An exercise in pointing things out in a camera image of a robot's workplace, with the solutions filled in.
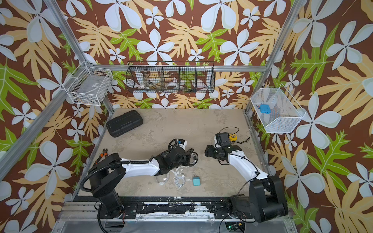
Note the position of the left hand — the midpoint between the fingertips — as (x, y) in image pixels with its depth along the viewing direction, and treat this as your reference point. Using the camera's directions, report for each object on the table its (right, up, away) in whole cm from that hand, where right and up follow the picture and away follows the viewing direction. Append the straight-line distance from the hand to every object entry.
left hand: (193, 154), depth 86 cm
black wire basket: (-14, +50, +10) cm, 53 cm away
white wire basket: (-63, +42, -1) cm, 75 cm away
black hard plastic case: (-49, +19, +18) cm, 56 cm away
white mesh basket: (+49, +26, -3) cm, 55 cm away
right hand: (+10, +1, +2) cm, 10 cm away
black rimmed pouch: (+1, -3, +6) cm, 7 cm away
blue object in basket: (+43, +27, -1) cm, 51 cm away
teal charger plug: (+2, -15, -4) cm, 15 cm away
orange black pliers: (-59, -1, +9) cm, 59 cm away
